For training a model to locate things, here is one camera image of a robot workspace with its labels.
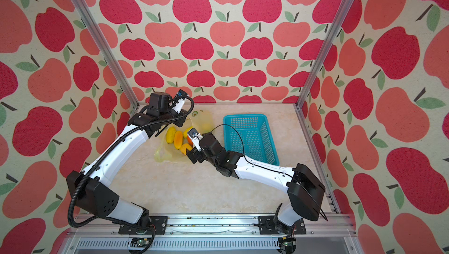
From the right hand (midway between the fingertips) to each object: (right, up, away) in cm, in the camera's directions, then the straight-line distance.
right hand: (200, 139), depth 78 cm
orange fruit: (-9, -3, +21) cm, 23 cm away
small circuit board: (-24, -42, -6) cm, 49 cm away
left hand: (-5, +13, +2) cm, 14 cm away
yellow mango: (-16, -2, +22) cm, 27 cm away
